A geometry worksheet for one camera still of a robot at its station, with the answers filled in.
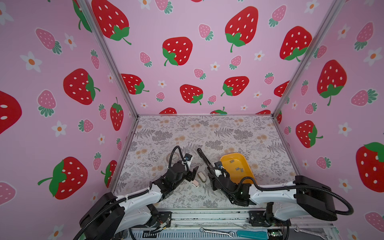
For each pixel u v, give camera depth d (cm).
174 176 63
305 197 43
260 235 69
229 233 70
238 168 92
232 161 95
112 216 42
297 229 71
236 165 95
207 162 93
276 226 67
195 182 83
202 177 86
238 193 61
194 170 75
